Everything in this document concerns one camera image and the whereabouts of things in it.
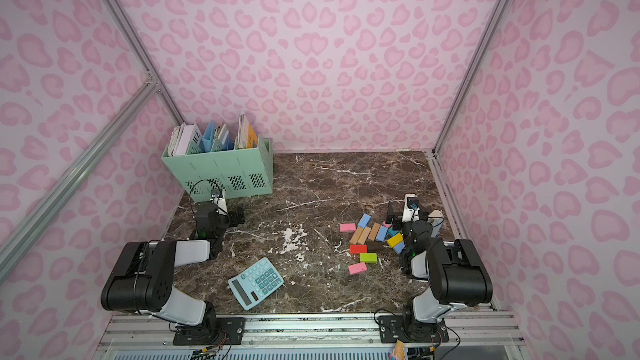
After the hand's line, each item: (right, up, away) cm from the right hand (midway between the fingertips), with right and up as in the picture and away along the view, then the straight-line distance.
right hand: (403, 200), depth 89 cm
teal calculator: (-51, -26, -9) cm, 58 cm away
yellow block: (-3, -15, +1) cm, 15 cm away
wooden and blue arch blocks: (+13, -7, +4) cm, 15 cm away
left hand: (-65, -1, +5) cm, 65 cm away
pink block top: (-20, -11, +6) cm, 23 cm away
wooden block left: (-17, -14, +2) cm, 22 cm away
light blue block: (-13, -9, +6) cm, 17 cm away
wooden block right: (-10, -12, +3) cm, 16 cm away
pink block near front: (-17, -23, -5) cm, 29 cm away
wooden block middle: (-14, -13, +3) cm, 19 cm away
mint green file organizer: (-60, +10, +3) cm, 61 cm away
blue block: (-7, -13, +3) cm, 15 cm away
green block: (-13, -20, -2) cm, 24 cm away
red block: (-17, -17, -1) cm, 24 cm away
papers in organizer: (-77, +22, +1) cm, 80 cm away
